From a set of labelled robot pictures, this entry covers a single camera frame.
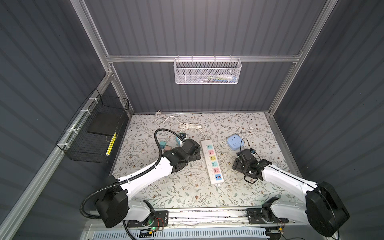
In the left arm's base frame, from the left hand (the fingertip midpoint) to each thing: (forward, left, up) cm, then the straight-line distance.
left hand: (191, 151), depth 82 cm
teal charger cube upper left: (+14, +19, -12) cm, 27 cm away
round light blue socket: (+12, -29, -10) cm, 33 cm away
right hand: (-6, -29, -11) cm, 32 cm away
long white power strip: (-5, -13, -12) cm, 18 cm away
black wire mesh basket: (+3, +50, +13) cm, 52 cm away
